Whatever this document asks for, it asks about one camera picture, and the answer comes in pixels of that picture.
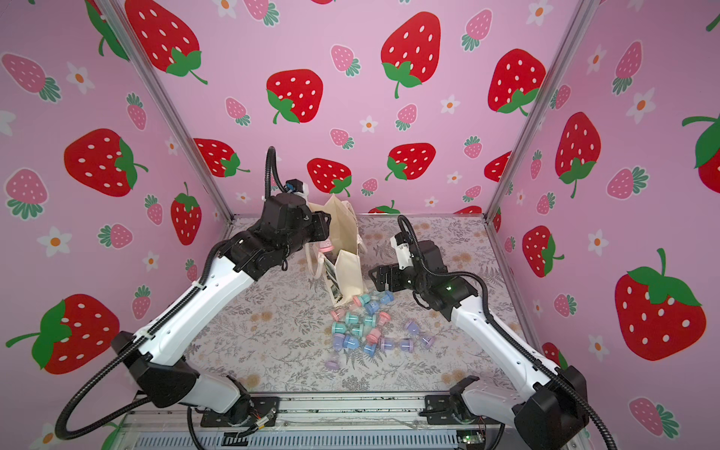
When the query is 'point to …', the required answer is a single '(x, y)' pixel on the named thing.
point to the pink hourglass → (325, 246)
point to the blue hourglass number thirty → (350, 342)
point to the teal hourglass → (338, 328)
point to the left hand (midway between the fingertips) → (328, 215)
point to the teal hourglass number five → (364, 299)
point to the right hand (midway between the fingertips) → (378, 272)
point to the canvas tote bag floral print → (338, 260)
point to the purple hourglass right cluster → (407, 344)
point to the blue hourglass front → (370, 350)
